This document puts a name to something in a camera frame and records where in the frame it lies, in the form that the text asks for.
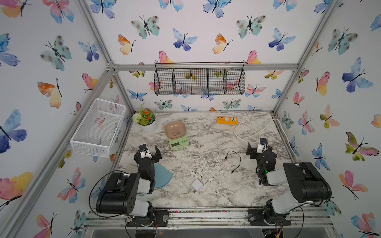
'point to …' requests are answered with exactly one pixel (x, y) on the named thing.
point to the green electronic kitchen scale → (178, 143)
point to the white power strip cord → (254, 125)
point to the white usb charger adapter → (197, 184)
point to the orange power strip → (227, 120)
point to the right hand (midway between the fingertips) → (259, 142)
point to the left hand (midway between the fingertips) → (149, 146)
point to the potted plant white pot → (149, 128)
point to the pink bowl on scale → (175, 129)
